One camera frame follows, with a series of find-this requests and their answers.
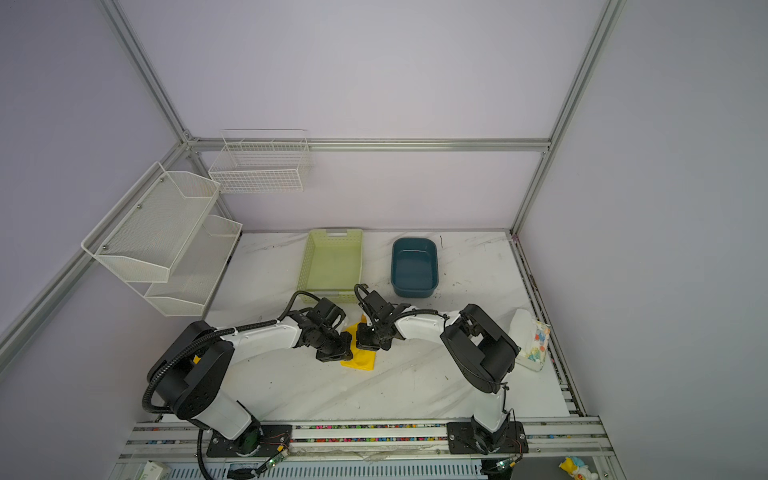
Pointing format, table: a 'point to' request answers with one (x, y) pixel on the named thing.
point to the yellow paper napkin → (361, 359)
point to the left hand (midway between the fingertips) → (351, 358)
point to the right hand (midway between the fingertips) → (355, 346)
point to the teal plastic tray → (414, 267)
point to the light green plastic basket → (331, 265)
